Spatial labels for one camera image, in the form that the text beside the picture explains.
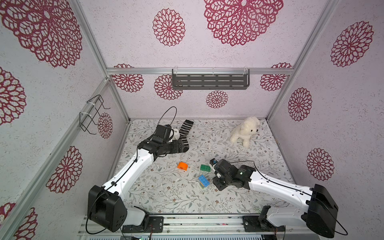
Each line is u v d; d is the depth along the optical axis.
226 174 0.61
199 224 0.76
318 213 0.39
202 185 0.84
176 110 1.17
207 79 0.94
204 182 0.81
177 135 0.99
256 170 0.55
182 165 0.94
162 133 0.61
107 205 0.40
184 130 1.13
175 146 0.72
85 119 0.73
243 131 0.93
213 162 0.73
